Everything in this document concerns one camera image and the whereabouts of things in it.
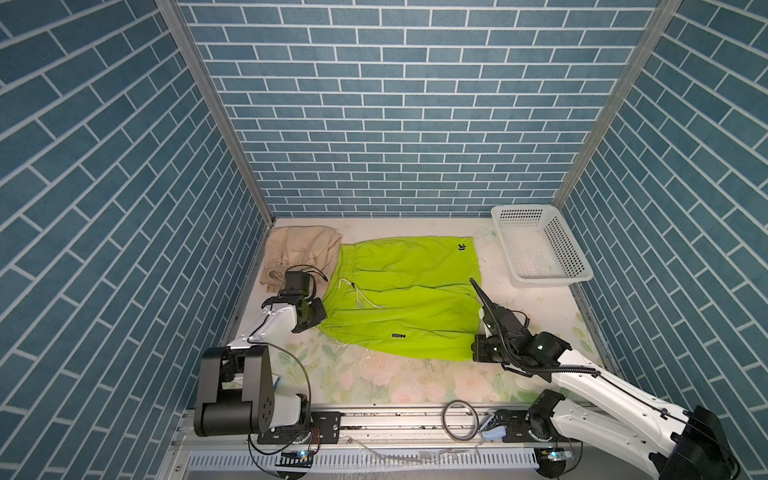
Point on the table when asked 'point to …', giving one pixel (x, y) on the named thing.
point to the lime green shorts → (410, 294)
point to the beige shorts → (301, 249)
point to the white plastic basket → (540, 246)
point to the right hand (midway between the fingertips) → (467, 344)
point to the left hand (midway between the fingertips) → (318, 313)
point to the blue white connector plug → (493, 433)
